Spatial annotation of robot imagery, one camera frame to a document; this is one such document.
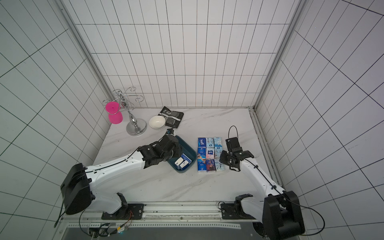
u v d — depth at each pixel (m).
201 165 0.87
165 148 0.62
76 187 0.40
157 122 1.08
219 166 0.85
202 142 0.97
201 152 0.92
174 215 0.73
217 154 0.92
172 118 1.10
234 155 0.60
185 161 0.83
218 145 0.95
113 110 0.81
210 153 0.92
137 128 1.07
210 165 0.86
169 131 0.73
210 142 0.97
